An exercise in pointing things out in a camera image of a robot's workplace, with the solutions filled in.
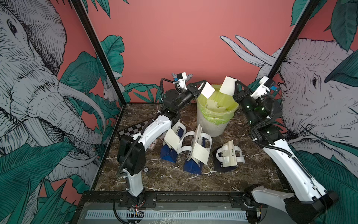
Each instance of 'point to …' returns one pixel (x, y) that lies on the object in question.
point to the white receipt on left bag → (172, 139)
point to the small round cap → (146, 169)
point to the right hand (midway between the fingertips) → (233, 78)
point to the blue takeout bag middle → (187, 148)
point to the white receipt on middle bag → (200, 153)
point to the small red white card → (152, 144)
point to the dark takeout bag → (219, 158)
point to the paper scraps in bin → (213, 106)
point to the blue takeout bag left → (179, 129)
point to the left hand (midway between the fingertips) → (207, 80)
